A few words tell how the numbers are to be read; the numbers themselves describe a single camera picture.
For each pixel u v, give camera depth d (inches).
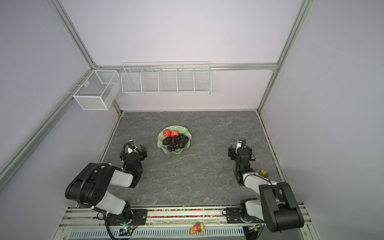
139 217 29.0
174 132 39.5
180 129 40.6
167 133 38.1
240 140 31.0
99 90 38.0
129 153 29.1
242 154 26.1
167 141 37.9
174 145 37.6
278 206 16.8
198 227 26.8
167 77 39.0
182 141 36.7
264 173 33.5
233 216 28.9
